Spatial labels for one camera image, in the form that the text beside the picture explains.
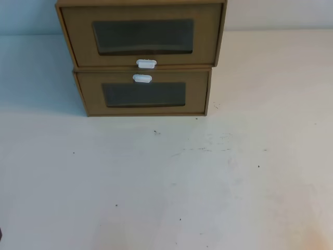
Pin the white drawer handle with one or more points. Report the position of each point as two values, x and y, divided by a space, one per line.
146 63
142 78

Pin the lower cardboard shoebox shell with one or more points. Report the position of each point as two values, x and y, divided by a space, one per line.
208 91

